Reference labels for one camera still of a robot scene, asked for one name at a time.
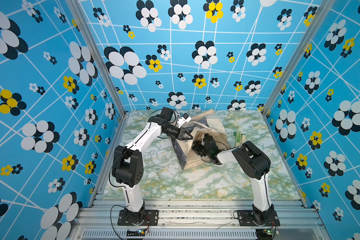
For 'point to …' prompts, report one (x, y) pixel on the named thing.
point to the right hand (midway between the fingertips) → (190, 144)
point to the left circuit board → (135, 232)
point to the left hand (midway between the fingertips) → (193, 137)
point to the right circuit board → (265, 233)
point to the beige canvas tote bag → (206, 123)
